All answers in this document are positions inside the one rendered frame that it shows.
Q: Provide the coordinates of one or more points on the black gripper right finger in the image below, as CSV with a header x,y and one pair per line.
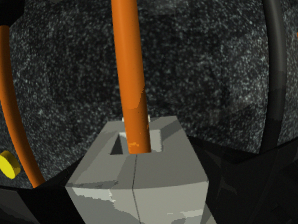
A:
x,y
239,181

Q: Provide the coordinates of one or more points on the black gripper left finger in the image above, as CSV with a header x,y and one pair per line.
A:
x,y
48,203

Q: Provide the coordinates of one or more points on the yellow short cylinder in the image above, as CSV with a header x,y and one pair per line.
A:
x,y
9,165

